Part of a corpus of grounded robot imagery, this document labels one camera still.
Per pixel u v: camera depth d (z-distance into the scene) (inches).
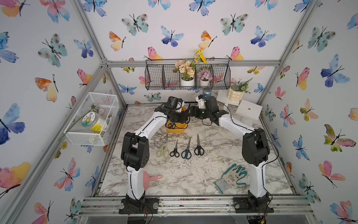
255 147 21.2
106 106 31.6
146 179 32.7
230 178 32.4
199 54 32.2
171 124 42.4
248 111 38.3
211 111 29.6
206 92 38.7
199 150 37.1
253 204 25.5
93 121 24.9
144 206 28.4
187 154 36.7
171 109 28.6
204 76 34.9
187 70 31.7
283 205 29.7
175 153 36.7
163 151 36.8
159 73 38.7
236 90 34.0
